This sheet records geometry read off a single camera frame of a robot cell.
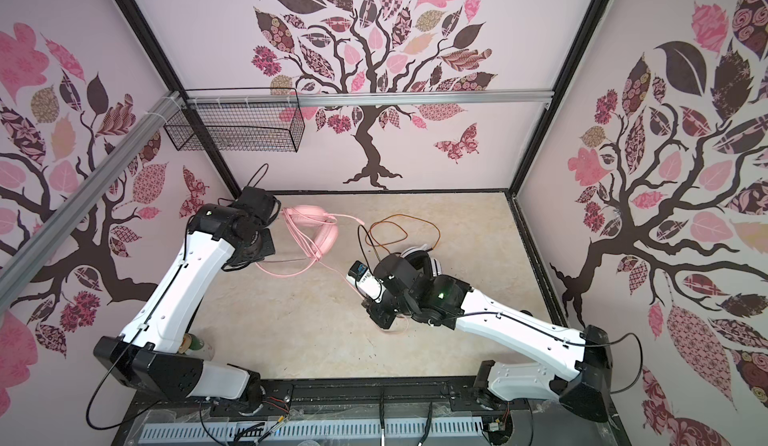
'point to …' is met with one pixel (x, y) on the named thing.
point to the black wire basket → (263, 120)
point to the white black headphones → (420, 258)
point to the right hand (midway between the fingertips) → (365, 297)
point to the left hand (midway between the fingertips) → (255, 257)
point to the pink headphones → (317, 227)
